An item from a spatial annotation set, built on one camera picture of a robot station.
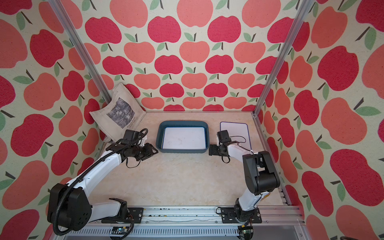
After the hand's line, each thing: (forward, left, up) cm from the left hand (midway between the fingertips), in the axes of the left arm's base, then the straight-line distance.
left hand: (157, 154), depth 83 cm
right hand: (+7, -36, -12) cm, 38 cm away
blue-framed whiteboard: (+18, -14, -9) cm, 25 cm away
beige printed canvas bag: (+33, +28, 0) cm, 43 cm away
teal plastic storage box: (+27, +1, -5) cm, 27 cm away
